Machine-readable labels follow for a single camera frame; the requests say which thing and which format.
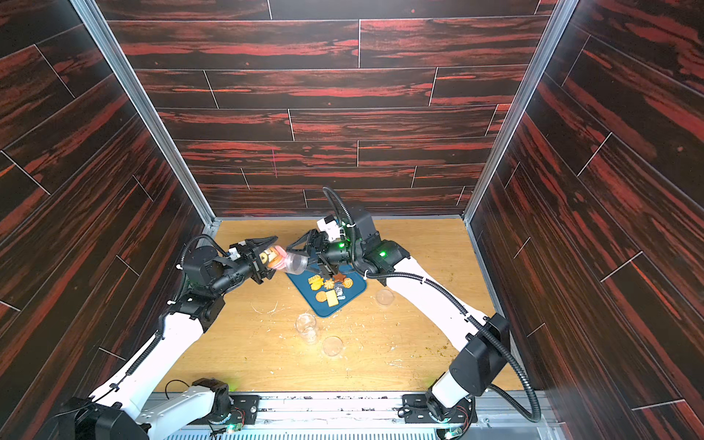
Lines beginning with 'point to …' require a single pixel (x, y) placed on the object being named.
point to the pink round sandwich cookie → (281, 263)
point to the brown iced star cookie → (339, 277)
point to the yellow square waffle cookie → (316, 280)
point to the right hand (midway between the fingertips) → (297, 253)
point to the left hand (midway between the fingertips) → (282, 246)
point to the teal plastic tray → (301, 282)
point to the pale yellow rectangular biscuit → (332, 298)
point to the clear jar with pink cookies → (292, 262)
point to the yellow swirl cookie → (329, 284)
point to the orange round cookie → (347, 282)
